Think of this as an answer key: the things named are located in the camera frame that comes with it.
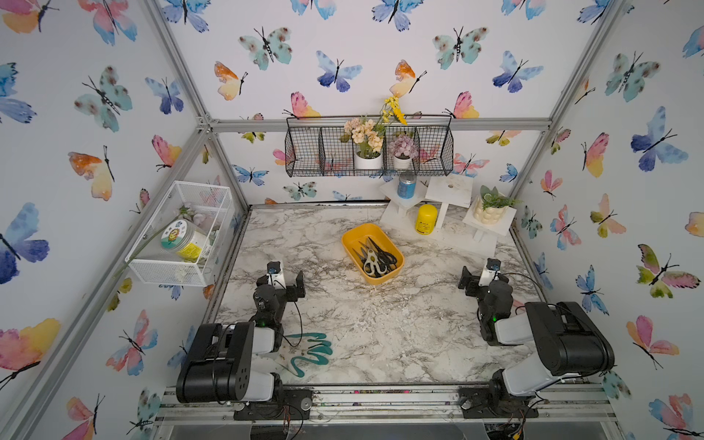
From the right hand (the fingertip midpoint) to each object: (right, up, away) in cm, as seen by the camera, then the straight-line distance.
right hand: (483, 266), depth 91 cm
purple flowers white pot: (-27, +38, -2) cm, 46 cm away
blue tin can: (-24, +28, +7) cm, 38 cm away
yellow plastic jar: (-16, +16, +12) cm, 26 cm away
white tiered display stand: (-9, +23, +2) cm, 25 cm away
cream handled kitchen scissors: (-37, 0, +7) cm, 37 cm away
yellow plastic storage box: (-42, +9, +20) cm, 47 cm away
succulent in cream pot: (+1, +19, -4) cm, 20 cm away
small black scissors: (-39, +2, +13) cm, 41 cm away
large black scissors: (-31, +2, +10) cm, 33 cm away
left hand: (-63, -1, -1) cm, 63 cm away
